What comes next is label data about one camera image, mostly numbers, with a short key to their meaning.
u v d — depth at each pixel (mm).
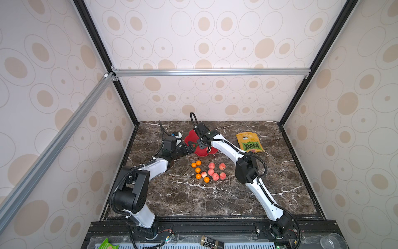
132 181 508
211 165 941
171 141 716
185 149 814
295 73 941
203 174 904
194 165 947
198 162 962
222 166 924
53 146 547
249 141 1058
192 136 1023
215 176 887
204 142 795
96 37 761
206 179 894
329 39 779
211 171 904
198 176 897
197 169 921
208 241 685
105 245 685
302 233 743
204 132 814
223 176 894
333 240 702
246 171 658
